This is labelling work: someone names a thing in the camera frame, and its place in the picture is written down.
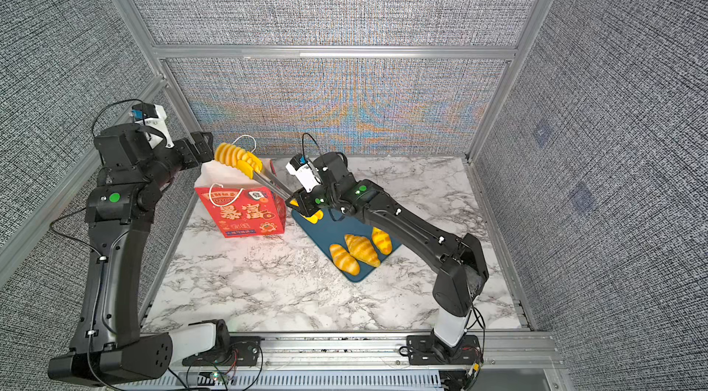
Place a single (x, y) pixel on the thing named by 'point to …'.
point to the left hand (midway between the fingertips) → (198, 133)
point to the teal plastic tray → (327, 231)
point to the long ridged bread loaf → (230, 154)
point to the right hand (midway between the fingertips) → (290, 191)
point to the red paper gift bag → (241, 212)
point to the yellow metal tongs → (265, 177)
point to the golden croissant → (361, 248)
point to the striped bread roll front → (344, 260)
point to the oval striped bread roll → (382, 241)
